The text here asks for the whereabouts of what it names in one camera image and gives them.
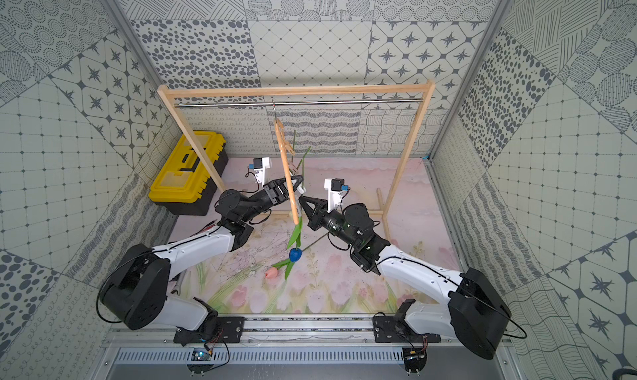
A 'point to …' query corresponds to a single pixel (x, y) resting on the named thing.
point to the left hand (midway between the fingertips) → (301, 177)
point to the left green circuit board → (200, 354)
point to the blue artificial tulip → (295, 254)
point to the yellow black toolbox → (183, 185)
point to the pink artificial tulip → (272, 272)
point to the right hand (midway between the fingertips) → (299, 202)
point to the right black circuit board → (415, 358)
